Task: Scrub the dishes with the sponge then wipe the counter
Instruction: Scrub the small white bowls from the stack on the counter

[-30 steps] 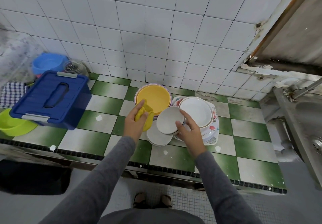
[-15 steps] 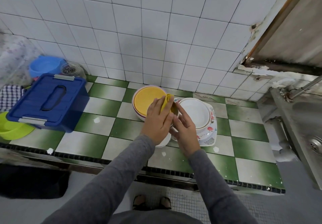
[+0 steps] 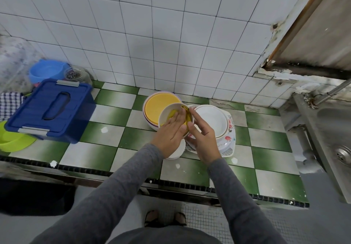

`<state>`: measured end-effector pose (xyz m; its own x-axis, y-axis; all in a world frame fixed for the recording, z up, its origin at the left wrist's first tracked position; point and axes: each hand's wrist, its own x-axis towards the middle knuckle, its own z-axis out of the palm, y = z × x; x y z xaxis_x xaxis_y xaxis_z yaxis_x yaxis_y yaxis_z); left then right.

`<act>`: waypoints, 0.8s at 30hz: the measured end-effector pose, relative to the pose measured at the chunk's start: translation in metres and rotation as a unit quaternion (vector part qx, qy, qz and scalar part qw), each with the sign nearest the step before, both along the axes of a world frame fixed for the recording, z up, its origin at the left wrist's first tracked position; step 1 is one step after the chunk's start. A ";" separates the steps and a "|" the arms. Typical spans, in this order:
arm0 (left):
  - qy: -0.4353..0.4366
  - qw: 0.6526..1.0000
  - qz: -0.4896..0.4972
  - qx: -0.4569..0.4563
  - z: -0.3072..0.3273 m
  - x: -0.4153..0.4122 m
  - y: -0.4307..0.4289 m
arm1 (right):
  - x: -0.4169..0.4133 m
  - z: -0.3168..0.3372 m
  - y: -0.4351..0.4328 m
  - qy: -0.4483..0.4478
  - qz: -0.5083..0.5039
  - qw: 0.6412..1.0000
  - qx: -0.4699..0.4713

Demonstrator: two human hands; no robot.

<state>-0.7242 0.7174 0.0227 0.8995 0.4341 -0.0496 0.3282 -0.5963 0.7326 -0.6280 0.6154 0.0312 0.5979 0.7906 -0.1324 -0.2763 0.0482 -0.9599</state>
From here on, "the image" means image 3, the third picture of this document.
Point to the blue plastic box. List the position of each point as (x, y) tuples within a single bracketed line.
[(49, 109)]

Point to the lime green plastic bowl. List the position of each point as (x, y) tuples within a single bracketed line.
[(12, 141)]

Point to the person's left hand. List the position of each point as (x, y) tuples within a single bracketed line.
[(169, 137)]

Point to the glass jar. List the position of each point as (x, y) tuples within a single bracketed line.
[(78, 75)]

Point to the metal faucet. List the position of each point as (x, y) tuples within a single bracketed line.
[(332, 93)]

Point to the stainless steel sink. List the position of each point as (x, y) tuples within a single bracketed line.
[(329, 142)]

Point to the person's black shoe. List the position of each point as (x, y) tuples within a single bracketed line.
[(151, 218), (180, 218)]

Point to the person's right forearm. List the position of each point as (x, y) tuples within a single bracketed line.
[(247, 205)]

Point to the clear plastic bag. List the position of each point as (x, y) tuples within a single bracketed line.
[(15, 63)]

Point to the stack of small white bowls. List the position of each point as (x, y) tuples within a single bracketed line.
[(179, 152)]

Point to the blue plastic bowl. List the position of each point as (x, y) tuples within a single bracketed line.
[(48, 70)]

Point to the blue white checked cloth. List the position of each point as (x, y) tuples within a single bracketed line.
[(10, 105)]

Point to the person's right hand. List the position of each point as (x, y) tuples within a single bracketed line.
[(205, 141)]

